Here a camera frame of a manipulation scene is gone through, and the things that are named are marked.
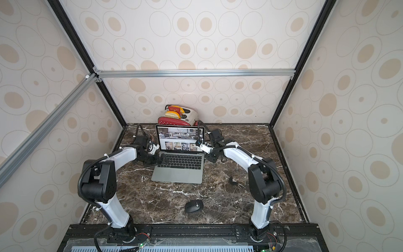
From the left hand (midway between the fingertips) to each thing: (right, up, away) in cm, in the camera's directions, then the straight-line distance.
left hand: (165, 160), depth 94 cm
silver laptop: (+12, +2, +7) cm, 13 cm away
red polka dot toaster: (+8, +27, +4) cm, 29 cm away
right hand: (+26, +3, -1) cm, 26 cm away
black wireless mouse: (+18, -21, -14) cm, 31 cm away
